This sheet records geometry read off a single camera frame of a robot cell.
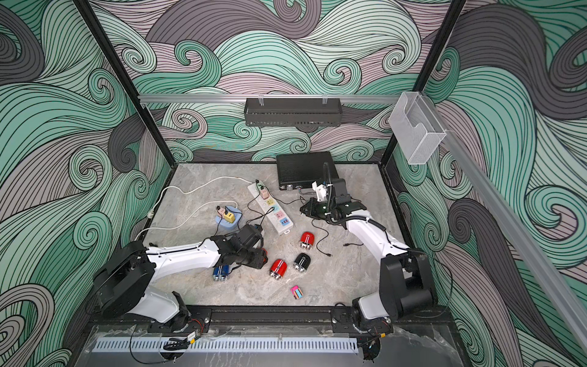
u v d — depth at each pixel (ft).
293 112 3.23
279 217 3.15
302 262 2.73
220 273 2.66
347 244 2.96
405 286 1.39
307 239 2.94
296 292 2.51
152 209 3.48
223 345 2.29
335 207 2.18
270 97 3.11
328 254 2.89
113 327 2.38
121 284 1.40
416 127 2.59
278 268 2.68
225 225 3.09
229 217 3.02
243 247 2.19
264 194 3.28
